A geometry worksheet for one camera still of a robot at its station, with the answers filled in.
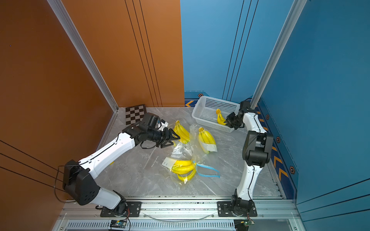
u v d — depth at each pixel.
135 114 1.12
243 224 0.71
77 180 0.41
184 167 0.80
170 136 0.68
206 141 0.96
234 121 0.85
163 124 0.77
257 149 0.54
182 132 1.02
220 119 1.09
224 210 0.72
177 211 0.73
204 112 1.16
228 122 0.90
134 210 0.74
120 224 0.72
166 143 0.71
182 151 0.92
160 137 0.68
